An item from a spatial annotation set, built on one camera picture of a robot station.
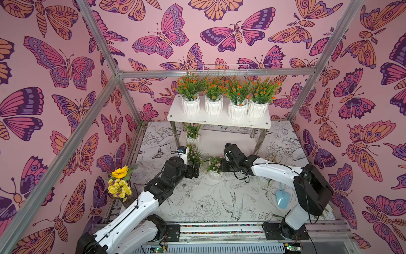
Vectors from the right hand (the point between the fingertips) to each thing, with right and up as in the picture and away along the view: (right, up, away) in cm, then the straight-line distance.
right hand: (221, 163), depth 89 cm
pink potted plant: (-16, +16, -4) cm, 23 cm away
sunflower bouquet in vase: (-44, -4, -24) cm, 51 cm away
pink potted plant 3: (-4, -1, -9) cm, 10 cm away
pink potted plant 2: (-15, +6, -4) cm, 17 cm away
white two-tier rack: (+1, +17, +24) cm, 30 cm away
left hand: (-15, +4, -10) cm, 19 cm away
